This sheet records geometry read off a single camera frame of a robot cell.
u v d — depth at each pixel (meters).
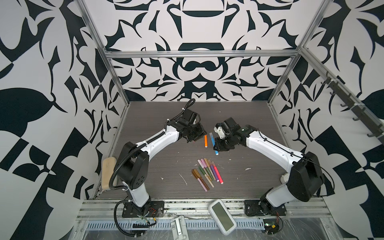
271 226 0.71
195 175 0.85
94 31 0.81
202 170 0.87
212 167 0.87
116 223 0.69
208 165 0.88
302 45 0.87
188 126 0.73
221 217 0.69
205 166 0.87
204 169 0.87
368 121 0.55
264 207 0.66
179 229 0.67
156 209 0.74
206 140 0.99
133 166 0.45
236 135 0.61
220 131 0.78
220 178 0.83
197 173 0.85
